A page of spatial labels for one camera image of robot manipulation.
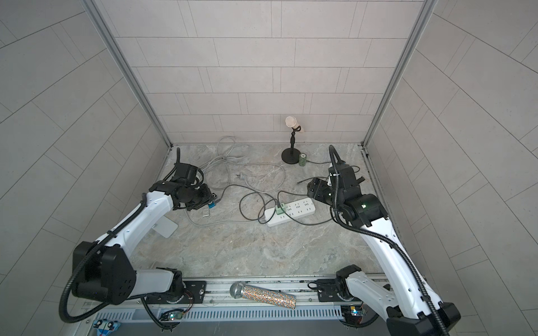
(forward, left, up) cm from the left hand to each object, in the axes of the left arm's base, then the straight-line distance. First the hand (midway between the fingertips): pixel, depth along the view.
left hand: (217, 196), depth 85 cm
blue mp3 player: (-5, +1, +1) cm, 5 cm away
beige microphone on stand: (+31, -32, -9) cm, 45 cm away
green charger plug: (-4, -26, -3) cm, 27 cm away
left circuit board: (-39, +9, -8) cm, 41 cm away
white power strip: (-3, -31, -7) cm, 32 cm away
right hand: (-4, -37, +13) cm, 40 cm away
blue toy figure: (-42, +29, -9) cm, 51 cm away
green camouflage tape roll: (+25, -37, -5) cm, 45 cm away
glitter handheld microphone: (-32, -12, -6) cm, 35 cm away
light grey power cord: (-7, -1, -10) cm, 13 cm away
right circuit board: (-37, -50, -10) cm, 63 cm away
